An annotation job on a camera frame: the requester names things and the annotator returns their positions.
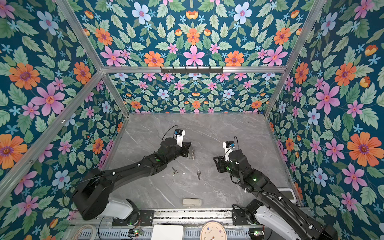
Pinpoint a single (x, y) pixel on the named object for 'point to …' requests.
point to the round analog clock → (213, 230)
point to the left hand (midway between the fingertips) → (193, 140)
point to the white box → (168, 232)
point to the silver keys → (193, 153)
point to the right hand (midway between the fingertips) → (215, 157)
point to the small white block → (188, 202)
